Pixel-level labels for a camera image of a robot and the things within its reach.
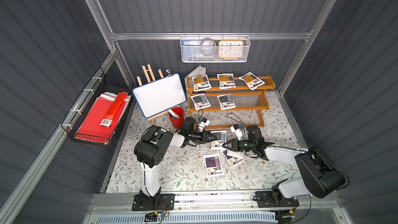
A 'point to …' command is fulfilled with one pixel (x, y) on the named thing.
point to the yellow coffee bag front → (252, 81)
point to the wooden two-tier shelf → (249, 103)
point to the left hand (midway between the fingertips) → (217, 141)
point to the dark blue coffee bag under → (200, 101)
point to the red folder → (90, 129)
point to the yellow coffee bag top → (201, 83)
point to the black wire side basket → (103, 81)
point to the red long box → (114, 110)
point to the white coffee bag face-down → (222, 136)
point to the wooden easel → (145, 71)
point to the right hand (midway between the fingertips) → (224, 147)
